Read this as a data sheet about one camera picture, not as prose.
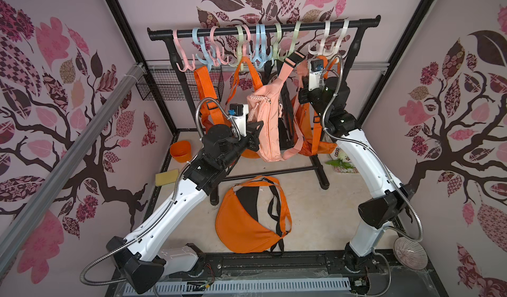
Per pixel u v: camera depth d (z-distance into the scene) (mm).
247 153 905
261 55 606
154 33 496
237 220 847
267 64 619
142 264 360
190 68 572
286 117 756
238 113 510
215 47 840
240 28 516
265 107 599
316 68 558
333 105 519
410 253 753
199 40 540
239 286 697
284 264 744
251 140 547
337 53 632
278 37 534
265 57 622
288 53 599
